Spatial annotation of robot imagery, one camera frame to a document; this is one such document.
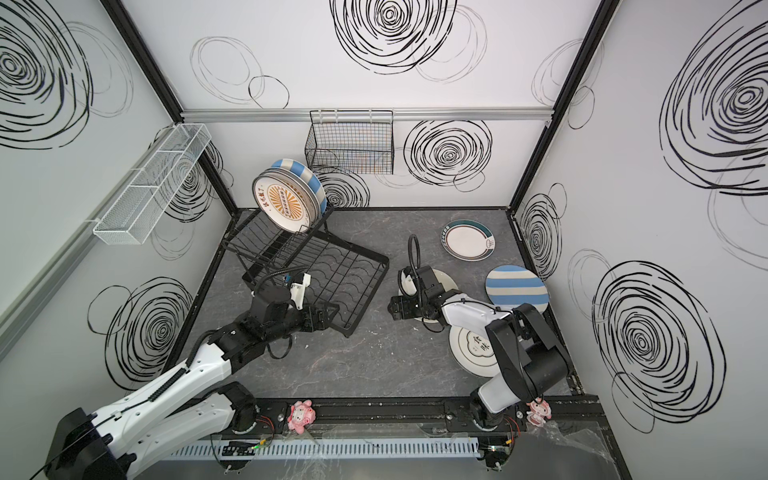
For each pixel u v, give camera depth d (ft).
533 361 1.46
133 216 2.37
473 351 2.77
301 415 2.33
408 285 2.74
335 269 3.26
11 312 1.67
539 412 2.37
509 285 3.25
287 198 2.65
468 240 3.64
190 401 1.65
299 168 2.65
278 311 2.03
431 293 2.36
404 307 2.63
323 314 2.27
